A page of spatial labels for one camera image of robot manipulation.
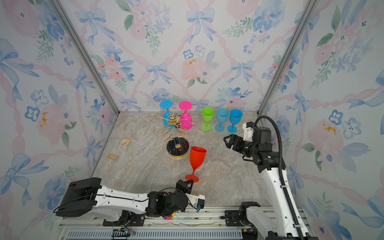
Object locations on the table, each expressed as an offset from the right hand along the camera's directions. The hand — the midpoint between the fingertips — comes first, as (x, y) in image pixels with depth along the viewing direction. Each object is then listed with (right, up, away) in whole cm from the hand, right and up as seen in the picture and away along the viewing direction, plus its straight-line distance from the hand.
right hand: (230, 140), depth 73 cm
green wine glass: (-9, +14, +25) cm, 30 cm away
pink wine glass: (-22, +10, +13) cm, 27 cm away
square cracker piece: (-69, -13, +21) cm, 74 cm away
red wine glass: (-16, -8, 0) cm, 18 cm away
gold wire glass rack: (-29, -6, +24) cm, 38 cm away
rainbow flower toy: (-30, -39, +1) cm, 49 cm away
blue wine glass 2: (-33, +19, +10) cm, 39 cm away
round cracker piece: (-65, -4, +30) cm, 71 cm away
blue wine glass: (+9, +13, +24) cm, 29 cm away
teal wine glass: (+1, +14, +25) cm, 29 cm away
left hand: (-19, -19, +1) cm, 27 cm away
